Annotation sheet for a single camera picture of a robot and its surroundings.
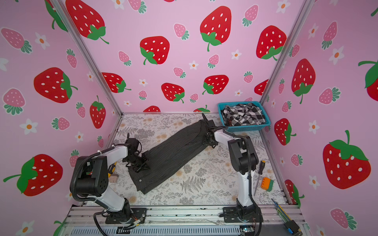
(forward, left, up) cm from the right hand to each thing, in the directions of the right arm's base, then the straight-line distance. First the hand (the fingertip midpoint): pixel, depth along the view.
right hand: (206, 141), depth 103 cm
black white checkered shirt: (+20, -23, +10) cm, 32 cm away
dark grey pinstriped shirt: (-10, +18, +3) cm, 21 cm away
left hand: (-23, +34, +1) cm, 41 cm away
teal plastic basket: (+12, -28, +5) cm, 31 cm away
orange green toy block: (-26, -36, 0) cm, 45 cm away
